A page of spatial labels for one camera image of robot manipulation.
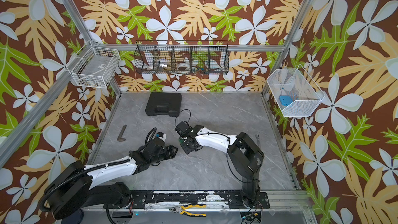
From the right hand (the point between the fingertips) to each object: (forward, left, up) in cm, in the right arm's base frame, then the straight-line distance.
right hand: (187, 147), depth 89 cm
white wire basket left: (+33, +51, +32) cm, 69 cm away
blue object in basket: (+16, -53, +23) cm, 60 cm away
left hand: (-1, +6, +1) cm, 7 cm away
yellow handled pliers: (-30, +2, -2) cm, 30 cm away
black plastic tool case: (+32, +18, +2) cm, 36 cm away
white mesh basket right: (+25, -61, +26) cm, 71 cm away
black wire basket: (+48, +5, +29) cm, 56 cm away
